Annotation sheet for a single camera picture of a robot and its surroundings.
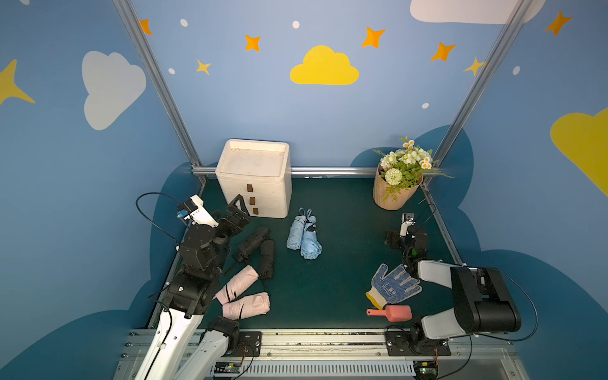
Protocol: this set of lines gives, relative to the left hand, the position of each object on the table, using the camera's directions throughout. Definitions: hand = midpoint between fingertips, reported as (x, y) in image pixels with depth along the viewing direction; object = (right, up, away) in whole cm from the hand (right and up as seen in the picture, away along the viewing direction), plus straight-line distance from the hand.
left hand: (230, 201), depth 64 cm
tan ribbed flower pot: (+55, +2, +29) cm, 62 cm away
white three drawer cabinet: (+3, +12, +27) cm, 29 cm away
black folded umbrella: (+5, -19, +29) cm, 35 cm away
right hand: (+61, -11, +31) cm, 69 cm away
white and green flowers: (+59, +13, +26) cm, 66 cm away
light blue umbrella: (+16, -16, +32) cm, 39 cm away
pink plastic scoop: (+52, -39, +17) cm, 67 cm away
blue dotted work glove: (+54, -32, +22) cm, 66 cm away
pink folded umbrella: (-4, -30, +20) cm, 36 cm away
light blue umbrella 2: (+23, -18, +27) cm, 40 cm away
